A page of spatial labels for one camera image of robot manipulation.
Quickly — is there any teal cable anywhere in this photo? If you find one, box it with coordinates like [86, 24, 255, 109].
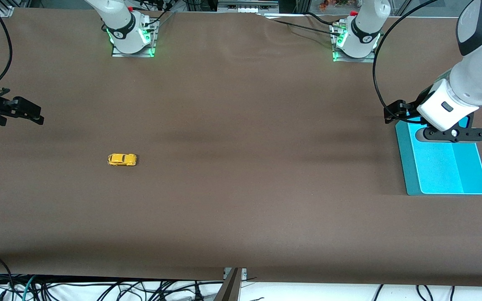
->
[23, 275, 37, 301]

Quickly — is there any teal plastic bin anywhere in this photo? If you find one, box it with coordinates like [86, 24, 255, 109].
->
[395, 113, 482, 196]

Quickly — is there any brown table cover sheet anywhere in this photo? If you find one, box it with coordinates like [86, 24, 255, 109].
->
[0, 8, 482, 288]

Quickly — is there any dark angled post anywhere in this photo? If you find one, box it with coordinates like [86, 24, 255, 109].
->
[213, 268, 242, 301]

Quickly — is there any long black cable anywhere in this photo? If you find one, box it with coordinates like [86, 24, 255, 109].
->
[258, 13, 342, 34]

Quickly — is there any small metal bracket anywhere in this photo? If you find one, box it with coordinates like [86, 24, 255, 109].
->
[223, 268, 248, 281]

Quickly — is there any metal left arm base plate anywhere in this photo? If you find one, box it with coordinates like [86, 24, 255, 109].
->
[332, 23, 377, 63]

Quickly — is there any yellow beetle toy car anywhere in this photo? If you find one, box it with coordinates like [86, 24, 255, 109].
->
[107, 153, 138, 167]

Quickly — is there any white power strip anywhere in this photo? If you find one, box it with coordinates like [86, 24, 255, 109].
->
[217, 0, 280, 14]

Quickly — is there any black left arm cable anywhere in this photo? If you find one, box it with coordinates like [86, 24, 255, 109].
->
[372, 0, 439, 122]

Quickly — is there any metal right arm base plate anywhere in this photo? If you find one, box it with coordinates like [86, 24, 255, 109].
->
[111, 17, 156, 58]

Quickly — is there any short black cable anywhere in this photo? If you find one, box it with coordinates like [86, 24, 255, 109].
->
[306, 12, 340, 26]

